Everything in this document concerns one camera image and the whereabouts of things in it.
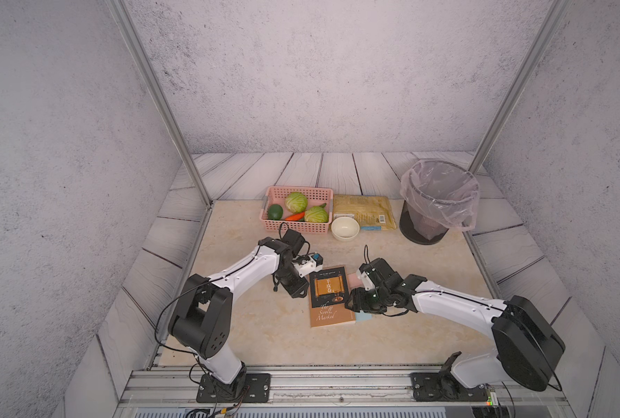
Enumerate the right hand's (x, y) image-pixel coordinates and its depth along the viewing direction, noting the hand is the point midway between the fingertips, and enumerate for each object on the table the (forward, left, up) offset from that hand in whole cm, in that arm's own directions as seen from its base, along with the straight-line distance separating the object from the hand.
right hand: (352, 307), depth 82 cm
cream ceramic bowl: (+34, 0, -3) cm, 34 cm away
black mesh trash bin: (+34, -26, -4) cm, 43 cm away
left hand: (+5, +15, +1) cm, 16 cm away
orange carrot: (+41, +21, -3) cm, 46 cm away
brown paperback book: (+8, +7, -4) cm, 12 cm away
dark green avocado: (+42, +30, -1) cm, 51 cm away
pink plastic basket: (+52, +30, -1) cm, 61 cm away
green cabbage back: (+45, +20, +2) cm, 49 cm away
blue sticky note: (-2, -3, -2) cm, 4 cm away
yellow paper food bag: (+44, -12, -4) cm, 46 cm away
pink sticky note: (+11, -1, -4) cm, 12 cm away
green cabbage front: (+37, +12, +2) cm, 39 cm away
